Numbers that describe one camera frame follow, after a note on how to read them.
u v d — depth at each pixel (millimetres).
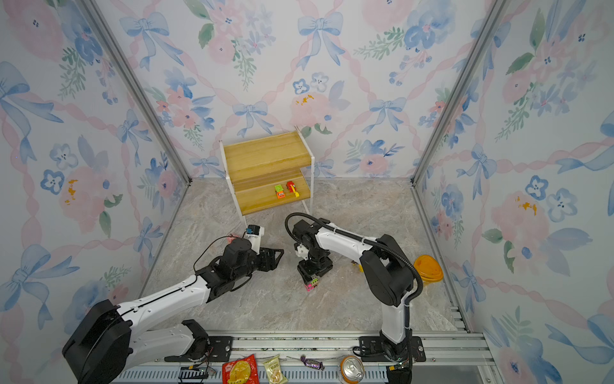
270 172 782
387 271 488
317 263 765
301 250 836
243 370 699
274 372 689
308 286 851
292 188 927
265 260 728
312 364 713
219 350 737
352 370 616
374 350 732
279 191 921
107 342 404
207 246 975
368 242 520
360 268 502
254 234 732
